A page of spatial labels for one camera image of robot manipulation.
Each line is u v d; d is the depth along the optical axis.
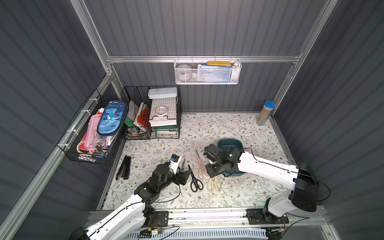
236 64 0.87
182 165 0.92
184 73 0.84
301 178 0.43
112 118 0.70
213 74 0.87
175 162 0.68
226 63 0.89
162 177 0.60
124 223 0.49
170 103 0.99
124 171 0.87
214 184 0.84
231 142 0.98
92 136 0.68
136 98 1.14
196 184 0.85
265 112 1.02
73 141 0.62
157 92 1.02
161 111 0.94
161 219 0.74
